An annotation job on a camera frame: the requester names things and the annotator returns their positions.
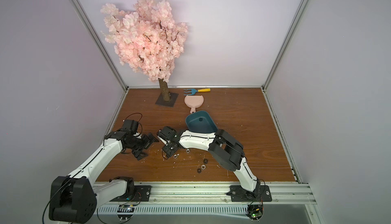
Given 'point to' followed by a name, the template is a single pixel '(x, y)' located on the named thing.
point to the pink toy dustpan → (194, 102)
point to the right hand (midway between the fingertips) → (168, 145)
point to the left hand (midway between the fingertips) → (156, 144)
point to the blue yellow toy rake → (193, 91)
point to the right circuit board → (255, 212)
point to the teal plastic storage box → (200, 121)
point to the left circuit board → (125, 212)
